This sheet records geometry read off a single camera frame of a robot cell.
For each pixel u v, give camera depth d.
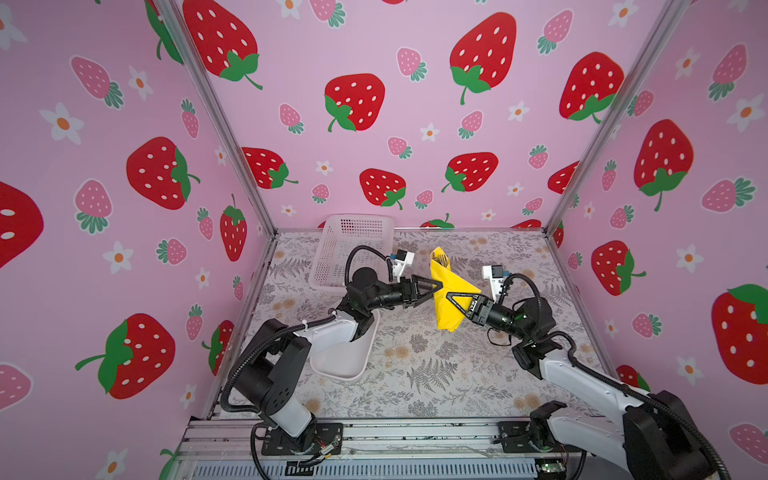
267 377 0.45
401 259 0.74
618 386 0.47
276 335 0.49
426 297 0.72
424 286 0.71
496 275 0.67
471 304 0.70
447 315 0.70
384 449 0.73
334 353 0.88
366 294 0.65
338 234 1.15
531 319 0.59
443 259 0.71
